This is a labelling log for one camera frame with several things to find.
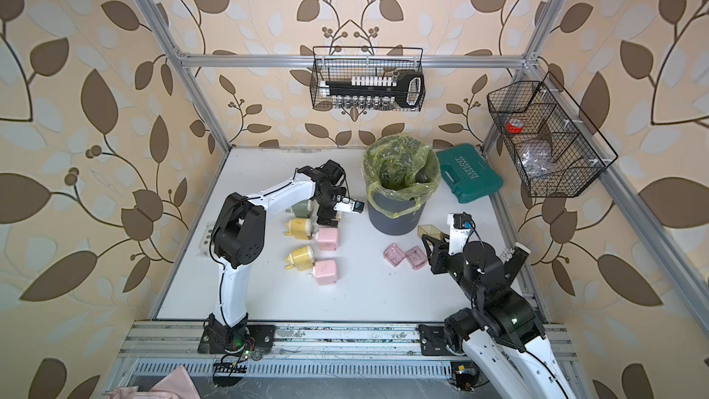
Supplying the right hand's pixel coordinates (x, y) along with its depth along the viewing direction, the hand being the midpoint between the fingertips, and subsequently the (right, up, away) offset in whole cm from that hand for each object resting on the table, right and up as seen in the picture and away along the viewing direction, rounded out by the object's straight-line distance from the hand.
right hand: (432, 237), depth 70 cm
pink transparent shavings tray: (-8, -10, +21) cm, 25 cm away
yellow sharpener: (-38, -1, +19) cm, 43 cm away
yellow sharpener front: (-36, -9, +13) cm, 39 cm away
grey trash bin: (-4, -2, +26) cm, 27 cm away
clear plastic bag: (+27, +20, 0) cm, 34 cm away
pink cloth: (-64, -37, -2) cm, 74 cm away
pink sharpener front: (-29, -13, +10) cm, 33 cm away
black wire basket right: (+34, +23, +3) cm, 41 cm away
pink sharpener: (-29, -4, +17) cm, 34 cm away
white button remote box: (-71, -9, +21) cm, 75 cm away
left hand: (-28, +6, +27) cm, 40 cm away
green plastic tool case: (+22, +16, +35) cm, 45 cm away
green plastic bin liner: (-6, +19, +18) cm, 27 cm away
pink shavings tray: (0, -11, +19) cm, 22 cm away
